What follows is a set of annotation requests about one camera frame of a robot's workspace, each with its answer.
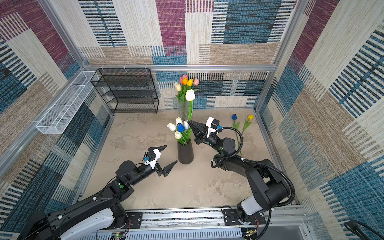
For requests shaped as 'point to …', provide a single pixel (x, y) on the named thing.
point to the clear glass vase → (183, 109)
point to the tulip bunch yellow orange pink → (186, 84)
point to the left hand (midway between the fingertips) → (170, 151)
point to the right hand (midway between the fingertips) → (187, 122)
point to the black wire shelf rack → (127, 90)
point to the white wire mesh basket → (58, 117)
